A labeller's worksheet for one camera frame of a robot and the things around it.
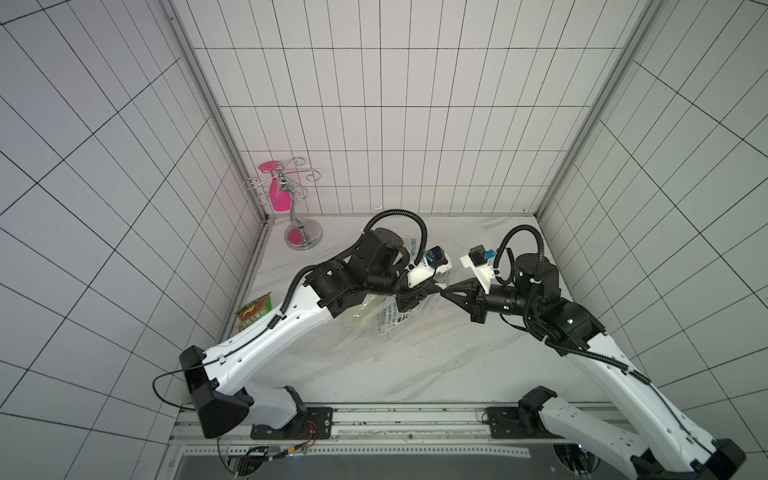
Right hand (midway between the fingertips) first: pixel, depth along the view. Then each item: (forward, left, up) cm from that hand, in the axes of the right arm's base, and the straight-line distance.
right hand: (443, 283), depth 65 cm
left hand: (-2, +4, 0) cm, 5 cm away
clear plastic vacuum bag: (-5, +15, -9) cm, 18 cm away
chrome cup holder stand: (+36, +50, -28) cm, 68 cm away
